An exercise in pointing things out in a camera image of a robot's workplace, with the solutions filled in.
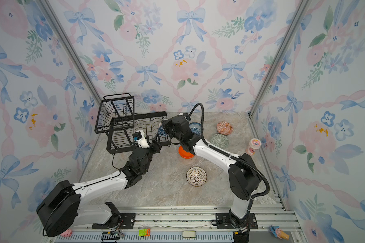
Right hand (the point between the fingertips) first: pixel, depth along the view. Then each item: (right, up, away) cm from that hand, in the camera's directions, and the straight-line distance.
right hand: (159, 118), depth 79 cm
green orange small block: (-5, -53, -10) cm, 54 cm away
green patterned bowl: (+37, -13, +24) cm, 46 cm away
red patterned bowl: (+42, -5, +31) cm, 52 cm away
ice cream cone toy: (+56, -53, -10) cm, 78 cm away
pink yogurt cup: (+54, -15, +11) cm, 57 cm away
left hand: (-2, -8, -1) cm, 8 cm away
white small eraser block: (+15, -54, -9) cm, 57 cm away
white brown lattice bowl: (+20, -33, +9) cm, 39 cm away
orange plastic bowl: (+13, -22, +18) cm, 31 cm away
